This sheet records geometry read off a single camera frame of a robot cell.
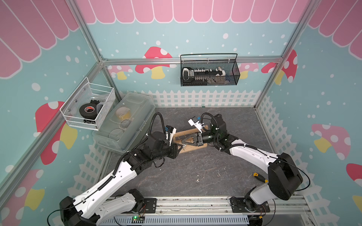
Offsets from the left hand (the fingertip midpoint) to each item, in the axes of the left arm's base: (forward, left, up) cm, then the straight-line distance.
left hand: (179, 148), depth 72 cm
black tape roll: (+14, +47, +13) cm, 50 cm away
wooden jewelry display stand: (+11, 0, -5) cm, 12 cm away
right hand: (+1, -2, +4) cm, 5 cm away
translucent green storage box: (+19, +36, -5) cm, 41 cm away
